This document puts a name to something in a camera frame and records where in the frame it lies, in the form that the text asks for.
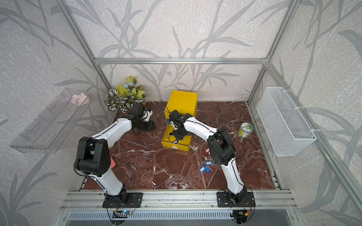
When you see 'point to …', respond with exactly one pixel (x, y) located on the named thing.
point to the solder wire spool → (245, 130)
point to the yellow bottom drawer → (168, 139)
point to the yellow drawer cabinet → (184, 102)
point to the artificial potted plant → (124, 95)
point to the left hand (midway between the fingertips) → (153, 126)
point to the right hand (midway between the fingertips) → (179, 134)
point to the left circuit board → (123, 213)
